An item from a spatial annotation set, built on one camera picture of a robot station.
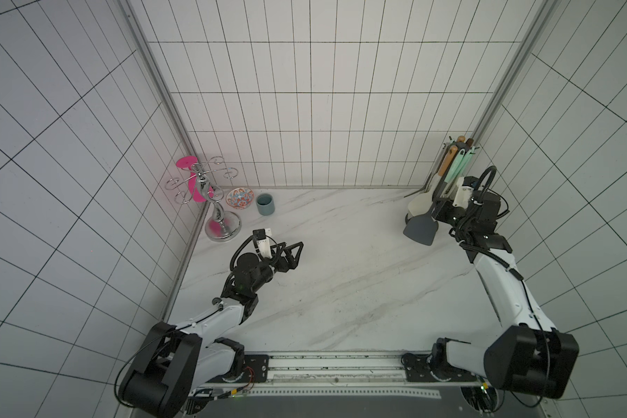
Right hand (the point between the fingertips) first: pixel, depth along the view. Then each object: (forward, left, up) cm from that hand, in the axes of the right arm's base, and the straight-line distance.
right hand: (440, 195), depth 80 cm
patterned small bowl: (+17, +76, -24) cm, 81 cm away
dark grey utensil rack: (-4, +1, +6) cm, 7 cm away
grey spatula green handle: (-7, +4, -9) cm, 12 cm away
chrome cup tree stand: (+3, +79, -26) cm, 83 cm away
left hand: (-14, +46, -13) cm, 50 cm away
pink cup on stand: (+10, +85, +2) cm, 86 cm away
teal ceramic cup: (+12, +62, -21) cm, 67 cm away
